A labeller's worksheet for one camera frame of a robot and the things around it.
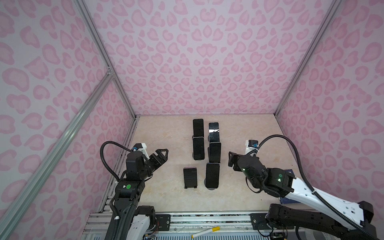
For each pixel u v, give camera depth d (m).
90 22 0.73
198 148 0.91
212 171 0.78
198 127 0.98
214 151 0.96
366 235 0.36
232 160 0.63
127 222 0.46
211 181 0.79
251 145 0.60
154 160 0.64
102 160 0.50
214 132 1.09
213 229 0.71
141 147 0.68
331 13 0.71
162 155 0.66
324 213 0.44
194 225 0.73
